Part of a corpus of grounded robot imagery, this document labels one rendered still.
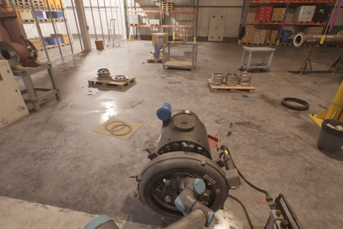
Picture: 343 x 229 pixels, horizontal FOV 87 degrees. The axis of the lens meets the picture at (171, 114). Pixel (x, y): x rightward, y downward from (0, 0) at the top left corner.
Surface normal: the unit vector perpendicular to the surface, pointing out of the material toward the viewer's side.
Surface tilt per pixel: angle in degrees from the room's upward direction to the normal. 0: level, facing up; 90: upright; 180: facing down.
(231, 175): 22
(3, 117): 90
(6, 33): 83
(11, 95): 90
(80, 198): 0
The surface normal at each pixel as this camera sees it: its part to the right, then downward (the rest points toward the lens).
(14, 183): 0.00, -0.88
